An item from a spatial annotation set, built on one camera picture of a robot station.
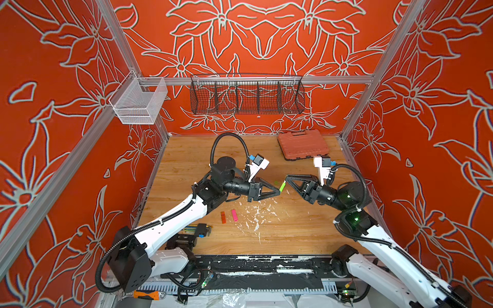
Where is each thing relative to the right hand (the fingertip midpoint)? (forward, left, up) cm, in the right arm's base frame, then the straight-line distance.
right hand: (286, 180), depth 59 cm
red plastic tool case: (+44, -19, -30) cm, 57 cm away
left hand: (-2, +3, -3) cm, 5 cm away
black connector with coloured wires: (-5, +34, -33) cm, 48 cm away
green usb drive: (-1, +1, -1) cm, 2 cm away
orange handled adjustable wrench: (-28, +46, -34) cm, 64 cm away
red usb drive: (+2, +24, -35) cm, 43 cm away
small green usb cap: (+1, +3, -3) cm, 4 cm away
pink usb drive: (+3, +19, -35) cm, 40 cm away
